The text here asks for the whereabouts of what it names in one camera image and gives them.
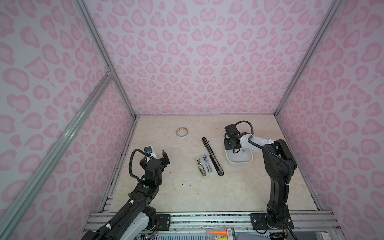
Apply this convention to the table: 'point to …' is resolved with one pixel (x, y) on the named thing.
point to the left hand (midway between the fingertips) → (156, 151)
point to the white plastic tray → (238, 156)
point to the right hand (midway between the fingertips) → (230, 143)
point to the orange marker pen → (218, 232)
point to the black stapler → (213, 158)
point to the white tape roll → (182, 132)
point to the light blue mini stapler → (208, 166)
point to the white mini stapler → (201, 168)
